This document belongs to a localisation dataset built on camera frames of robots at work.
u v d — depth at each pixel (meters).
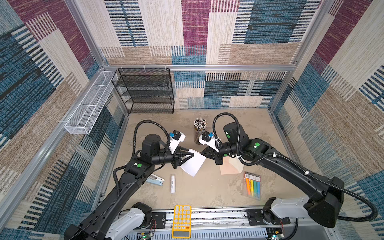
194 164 0.69
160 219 0.74
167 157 0.59
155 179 0.85
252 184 0.83
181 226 0.70
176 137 0.60
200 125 0.87
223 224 0.73
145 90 1.11
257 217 0.73
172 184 0.83
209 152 0.62
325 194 0.40
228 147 0.59
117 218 0.55
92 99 0.80
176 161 0.60
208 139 0.58
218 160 0.60
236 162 0.55
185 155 0.68
